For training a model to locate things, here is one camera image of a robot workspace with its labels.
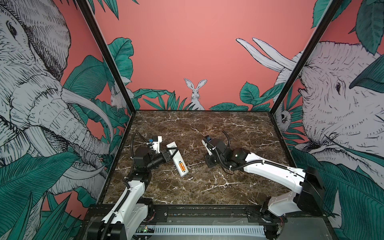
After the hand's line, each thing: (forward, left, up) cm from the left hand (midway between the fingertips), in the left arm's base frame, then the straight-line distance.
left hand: (178, 148), depth 76 cm
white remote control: (-5, 0, -3) cm, 6 cm away
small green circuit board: (-32, +16, -20) cm, 41 cm away
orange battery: (-8, -1, -6) cm, 10 cm away
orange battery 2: (-7, -2, -6) cm, 10 cm away
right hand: (-3, -13, -4) cm, 14 cm away
